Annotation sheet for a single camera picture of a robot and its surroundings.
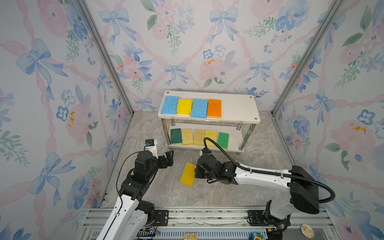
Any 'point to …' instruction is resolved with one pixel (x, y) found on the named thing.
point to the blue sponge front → (199, 108)
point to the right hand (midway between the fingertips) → (192, 170)
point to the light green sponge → (223, 140)
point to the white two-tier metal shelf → (208, 120)
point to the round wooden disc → (307, 231)
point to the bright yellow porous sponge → (212, 135)
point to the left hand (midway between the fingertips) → (165, 150)
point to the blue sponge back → (169, 106)
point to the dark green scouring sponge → (176, 137)
